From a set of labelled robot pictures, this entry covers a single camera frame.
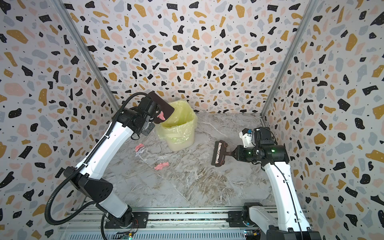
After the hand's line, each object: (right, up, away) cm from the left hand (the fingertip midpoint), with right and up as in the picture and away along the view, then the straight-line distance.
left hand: (141, 121), depth 74 cm
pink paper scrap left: (+4, -27, +18) cm, 33 cm away
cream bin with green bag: (+17, -4, +5) cm, 19 cm away
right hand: (+44, -14, -3) cm, 46 cm away
